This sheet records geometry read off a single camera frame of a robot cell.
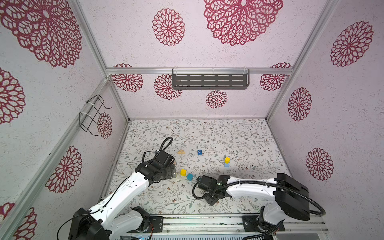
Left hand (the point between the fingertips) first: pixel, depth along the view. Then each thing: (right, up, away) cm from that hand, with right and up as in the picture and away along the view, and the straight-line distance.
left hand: (165, 175), depth 80 cm
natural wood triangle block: (+7, +10, +20) cm, 23 cm away
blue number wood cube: (+19, +10, +20) cm, 29 cm away
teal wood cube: (+13, -3, +9) cm, 16 cm away
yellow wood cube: (+9, -1, +10) cm, 13 cm away
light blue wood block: (+37, +2, +14) cm, 39 cm away
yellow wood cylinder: (+37, +6, +14) cm, 40 cm away
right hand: (+23, -12, +1) cm, 26 cm away
